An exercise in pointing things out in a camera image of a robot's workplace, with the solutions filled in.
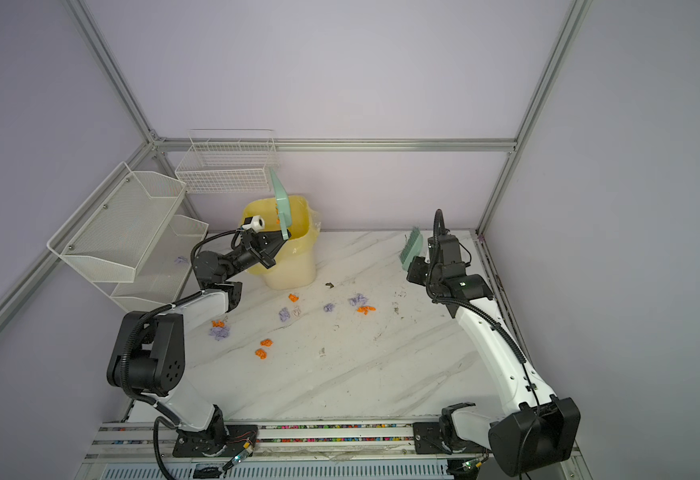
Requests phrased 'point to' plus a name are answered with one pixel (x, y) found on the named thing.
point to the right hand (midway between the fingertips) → (413, 263)
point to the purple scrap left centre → (284, 314)
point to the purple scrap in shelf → (181, 259)
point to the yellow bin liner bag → (304, 228)
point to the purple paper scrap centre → (360, 298)
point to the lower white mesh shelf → (161, 274)
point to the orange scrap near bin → (293, 298)
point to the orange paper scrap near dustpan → (365, 309)
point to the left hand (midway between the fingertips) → (288, 233)
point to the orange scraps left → (261, 353)
